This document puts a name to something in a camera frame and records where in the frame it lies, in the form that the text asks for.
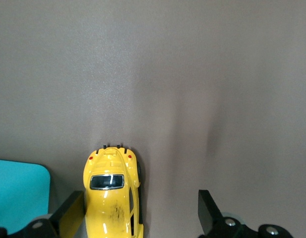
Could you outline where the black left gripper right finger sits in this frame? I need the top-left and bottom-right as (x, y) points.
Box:
(198, 189), (293, 238)

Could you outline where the brown table mat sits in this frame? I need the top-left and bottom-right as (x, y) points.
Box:
(0, 0), (306, 238)

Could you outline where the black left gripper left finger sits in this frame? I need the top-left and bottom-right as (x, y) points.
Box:
(0, 190), (85, 238)

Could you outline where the yellow beetle toy car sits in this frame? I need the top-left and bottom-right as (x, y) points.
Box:
(83, 142), (145, 238)

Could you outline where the teal plastic bin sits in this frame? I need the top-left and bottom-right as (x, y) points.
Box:
(0, 158), (51, 235)

